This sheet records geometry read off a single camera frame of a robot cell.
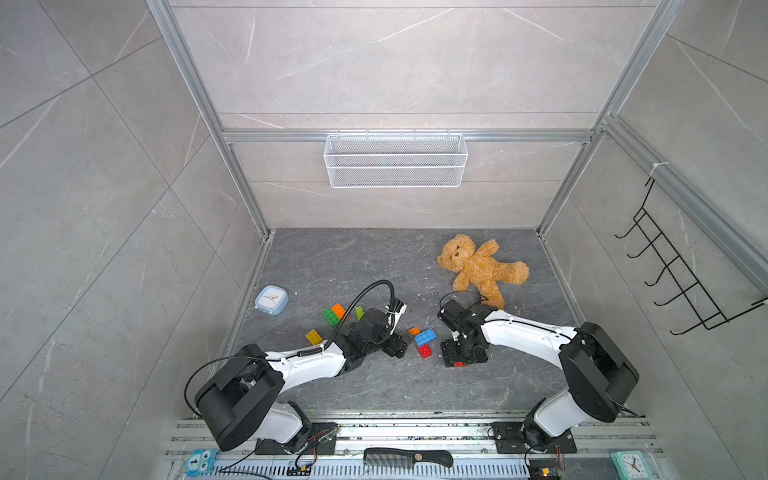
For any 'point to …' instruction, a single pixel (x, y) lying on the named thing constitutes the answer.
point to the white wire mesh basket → (437, 161)
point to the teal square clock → (632, 465)
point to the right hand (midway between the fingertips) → (459, 360)
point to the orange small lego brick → (414, 331)
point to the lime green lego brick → (359, 312)
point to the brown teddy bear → (479, 269)
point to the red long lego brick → (460, 364)
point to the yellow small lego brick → (314, 337)
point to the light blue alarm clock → (272, 300)
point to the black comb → (395, 457)
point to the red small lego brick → (425, 351)
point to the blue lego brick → (425, 337)
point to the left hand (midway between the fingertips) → (407, 326)
